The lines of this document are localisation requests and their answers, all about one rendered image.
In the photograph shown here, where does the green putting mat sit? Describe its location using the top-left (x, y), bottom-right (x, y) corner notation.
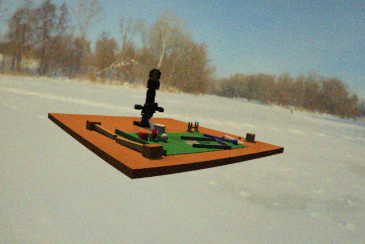
top-left (144, 132), bottom-right (249, 156)

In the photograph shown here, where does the cream ball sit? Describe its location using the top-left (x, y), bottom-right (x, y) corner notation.
top-left (161, 134), bottom-right (168, 141)

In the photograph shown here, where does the blue long bar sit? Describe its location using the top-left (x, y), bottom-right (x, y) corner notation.
top-left (204, 134), bottom-right (238, 145)

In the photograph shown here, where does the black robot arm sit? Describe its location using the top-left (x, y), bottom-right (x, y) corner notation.
top-left (139, 68), bottom-right (161, 125)

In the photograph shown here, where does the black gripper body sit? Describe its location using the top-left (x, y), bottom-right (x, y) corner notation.
top-left (134, 97), bottom-right (164, 112)

